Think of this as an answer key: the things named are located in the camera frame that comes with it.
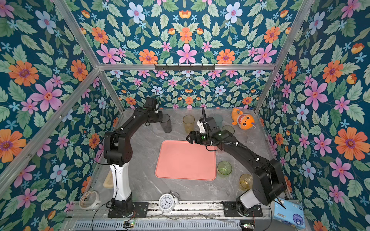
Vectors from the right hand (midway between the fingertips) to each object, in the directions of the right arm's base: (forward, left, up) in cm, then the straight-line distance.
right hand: (195, 135), depth 82 cm
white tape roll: (-33, +52, -16) cm, 64 cm away
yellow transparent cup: (+15, +5, -6) cm, 16 cm away
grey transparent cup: (+16, +21, -8) cm, 27 cm away
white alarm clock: (-31, +14, -15) cm, 37 cm away
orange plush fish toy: (+20, -35, -10) cm, 41 cm away
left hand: (+19, +24, -4) cm, 31 cm away
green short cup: (-12, -18, -17) cm, 27 cm away
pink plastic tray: (-6, +9, -19) cm, 22 cm away
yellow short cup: (-19, -30, -17) cm, 39 cm away
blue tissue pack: (-34, -47, -14) cm, 60 cm away
